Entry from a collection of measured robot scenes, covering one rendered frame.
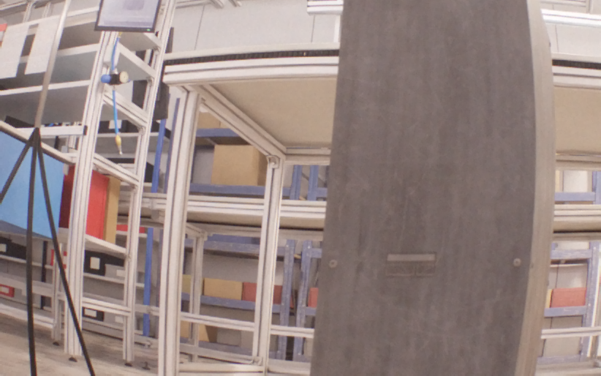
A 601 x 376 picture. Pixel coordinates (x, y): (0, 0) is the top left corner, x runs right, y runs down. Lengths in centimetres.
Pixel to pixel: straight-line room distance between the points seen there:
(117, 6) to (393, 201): 240
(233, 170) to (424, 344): 533
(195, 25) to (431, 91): 649
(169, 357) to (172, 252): 30
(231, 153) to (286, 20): 144
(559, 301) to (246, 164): 278
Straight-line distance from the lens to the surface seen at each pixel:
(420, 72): 85
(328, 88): 209
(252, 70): 186
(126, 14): 308
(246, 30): 701
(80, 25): 364
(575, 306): 549
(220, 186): 605
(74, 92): 344
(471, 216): 79
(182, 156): 198
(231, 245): 593
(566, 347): 547
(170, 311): 193
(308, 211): 337
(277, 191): 262
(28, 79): 409
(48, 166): 308
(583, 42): 650
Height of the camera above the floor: 31
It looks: 13 degrees up
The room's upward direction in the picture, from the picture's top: 5 degrees clockwise
